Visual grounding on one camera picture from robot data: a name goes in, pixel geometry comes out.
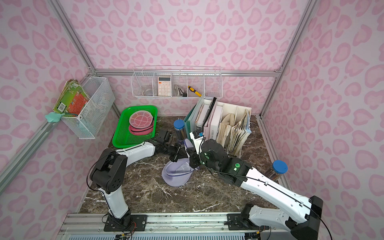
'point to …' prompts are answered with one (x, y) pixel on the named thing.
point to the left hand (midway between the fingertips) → (189, 151)
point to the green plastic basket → (122, 137)
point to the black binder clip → (183, 94)
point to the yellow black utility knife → (193, 90)
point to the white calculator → (164, 86)
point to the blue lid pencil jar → (179, 126)
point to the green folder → (190, 121)
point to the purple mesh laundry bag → (177, 172)
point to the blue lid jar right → (278, 167)
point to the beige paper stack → (231, 136)
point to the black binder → (214, 99)
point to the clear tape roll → (148, 92)
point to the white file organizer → (239, 111)
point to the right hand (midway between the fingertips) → (185, 151)
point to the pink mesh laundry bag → (141, 123)
